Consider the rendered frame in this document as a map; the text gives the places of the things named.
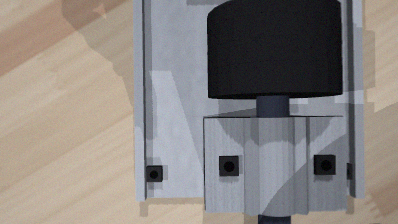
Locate dark grey metal shaft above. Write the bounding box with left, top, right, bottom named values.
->
left=256, top=96, right=291, bottom=224

